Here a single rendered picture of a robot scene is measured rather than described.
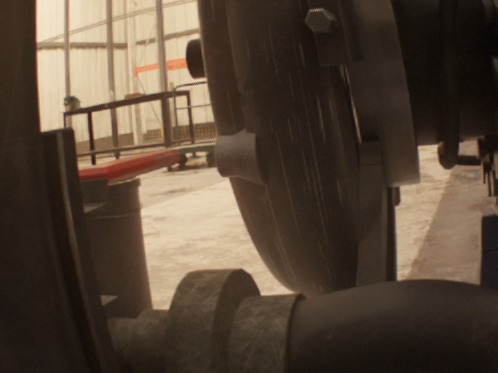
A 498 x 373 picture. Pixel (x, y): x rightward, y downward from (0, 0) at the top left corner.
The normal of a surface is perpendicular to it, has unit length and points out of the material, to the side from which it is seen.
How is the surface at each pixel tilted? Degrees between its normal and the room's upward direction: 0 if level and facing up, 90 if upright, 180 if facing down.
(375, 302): 45
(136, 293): 93
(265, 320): 27
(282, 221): 123
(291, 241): 127
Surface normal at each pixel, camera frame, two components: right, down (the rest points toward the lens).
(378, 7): -0.27, 0.09
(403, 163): -0.06, 0.87
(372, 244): -0.28, -0.56
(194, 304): -0.22, -0.83
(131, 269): 0.79, 0.01
